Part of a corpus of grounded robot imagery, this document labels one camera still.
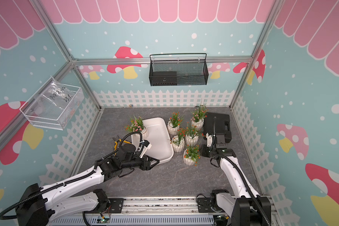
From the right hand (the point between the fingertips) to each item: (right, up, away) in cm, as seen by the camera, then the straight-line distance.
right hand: (202, 148), depth 85 cm
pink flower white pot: (-42, +14, +5) cm, 44 cm away
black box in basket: (-23, +44, +3) cm, 50 cm away
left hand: (-27, -6, -10) cm, 29 cm away
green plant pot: (-5, +6, +9) cm, 12 cm away
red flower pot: (-15, +4, +4) cm, 16 cm away
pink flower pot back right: (+1, +22, +11) cm, 25 cm away
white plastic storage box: (-29, +1, +17) cm, 34 cm away
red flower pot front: (-7, -3, -6) cm, 10 cm away
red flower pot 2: (-17, +16, +12) cm, 26 cm away
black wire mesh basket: (-14, +52, +9) cm, 54 cm away
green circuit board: (-53, -35, -13) cm, 65 cm away
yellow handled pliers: (-57, +1, +12) cm, 59 cm away
